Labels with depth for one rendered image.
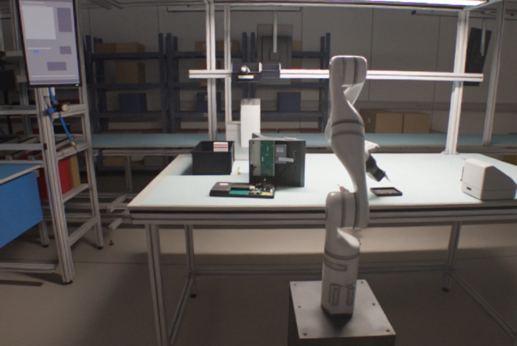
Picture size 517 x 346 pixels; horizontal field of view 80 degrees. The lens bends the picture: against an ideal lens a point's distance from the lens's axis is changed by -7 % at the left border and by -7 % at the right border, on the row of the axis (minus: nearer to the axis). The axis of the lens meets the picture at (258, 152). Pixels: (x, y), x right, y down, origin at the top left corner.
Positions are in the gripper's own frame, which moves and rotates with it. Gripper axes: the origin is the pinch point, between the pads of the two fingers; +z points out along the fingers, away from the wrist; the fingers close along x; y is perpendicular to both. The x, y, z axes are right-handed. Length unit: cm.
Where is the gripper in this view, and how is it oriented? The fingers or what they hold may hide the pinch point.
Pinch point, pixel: (389, 181)
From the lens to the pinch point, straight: 147.0
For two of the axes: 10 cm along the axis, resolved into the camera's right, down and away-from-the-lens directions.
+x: 2.5, 2.0, -9.5
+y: -6.8, 7.3, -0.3
